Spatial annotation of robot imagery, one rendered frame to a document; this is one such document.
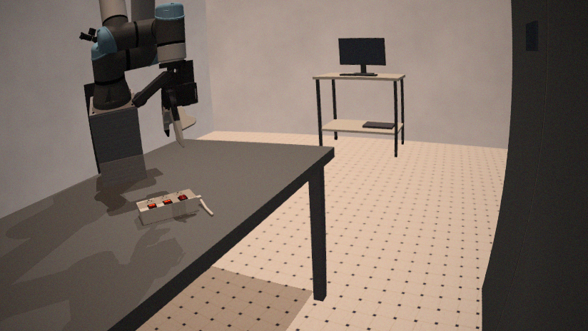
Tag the white power strip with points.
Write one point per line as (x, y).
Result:
(169, 206)

